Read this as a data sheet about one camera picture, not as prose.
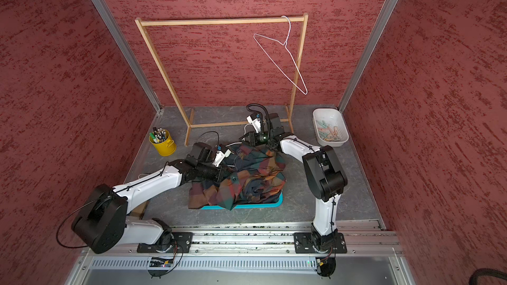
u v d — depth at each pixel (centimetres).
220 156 77
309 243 74
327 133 109
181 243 73
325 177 52
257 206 74
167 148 95
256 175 77
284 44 75
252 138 82
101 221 42
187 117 113
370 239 77
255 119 84
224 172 74
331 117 115
